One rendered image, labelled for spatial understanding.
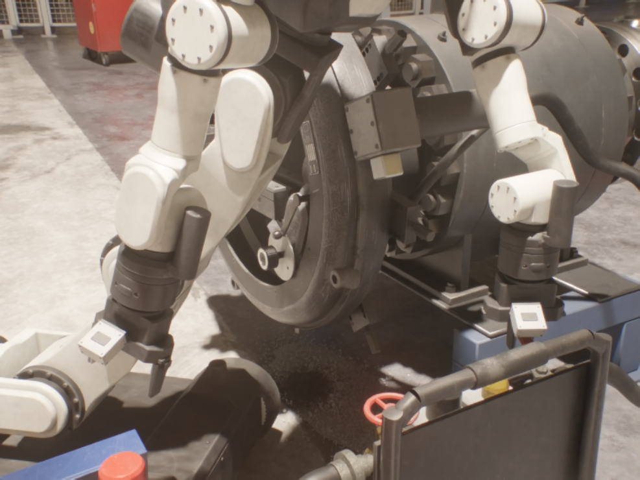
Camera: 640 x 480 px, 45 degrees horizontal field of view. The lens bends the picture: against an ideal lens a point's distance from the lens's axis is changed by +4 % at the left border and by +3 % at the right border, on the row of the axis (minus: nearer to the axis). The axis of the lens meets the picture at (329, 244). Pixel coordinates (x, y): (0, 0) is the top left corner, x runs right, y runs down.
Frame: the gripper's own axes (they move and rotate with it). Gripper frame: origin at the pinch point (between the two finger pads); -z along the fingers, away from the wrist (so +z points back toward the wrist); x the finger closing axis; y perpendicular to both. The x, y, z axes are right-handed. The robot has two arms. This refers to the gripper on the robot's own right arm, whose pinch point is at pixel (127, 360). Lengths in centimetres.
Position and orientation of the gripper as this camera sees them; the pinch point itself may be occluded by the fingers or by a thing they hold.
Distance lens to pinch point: 114.9
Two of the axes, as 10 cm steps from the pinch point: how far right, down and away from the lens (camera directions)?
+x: 8.6, 4.1, -3.1
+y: 4.3, -2.4, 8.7
